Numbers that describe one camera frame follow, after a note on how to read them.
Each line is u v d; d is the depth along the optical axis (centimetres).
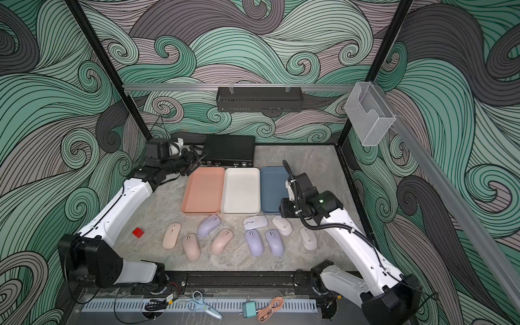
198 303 70
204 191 96
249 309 67
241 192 102
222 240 81
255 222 88
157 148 59
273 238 82
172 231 85
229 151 117
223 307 70
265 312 66
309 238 82
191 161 68
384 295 36
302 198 55
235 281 75
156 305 72
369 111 78
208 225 86
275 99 95
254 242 82
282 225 86
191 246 81
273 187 100
